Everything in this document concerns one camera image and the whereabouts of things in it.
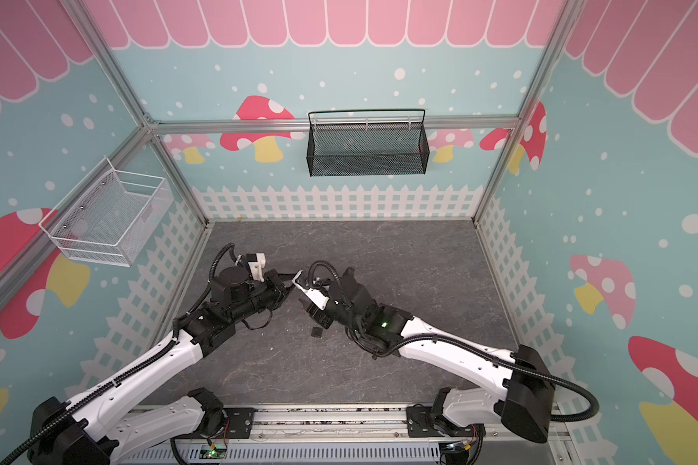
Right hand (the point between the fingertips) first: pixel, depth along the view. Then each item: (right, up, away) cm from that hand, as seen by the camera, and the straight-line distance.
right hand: (307, 290), depth 70 cm
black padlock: (-1, -16, +19) cm, 25 cm away
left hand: (-2, +2, +4) cm, 5 cm away
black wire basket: (+14, +45, +24) cm, 53 cm away
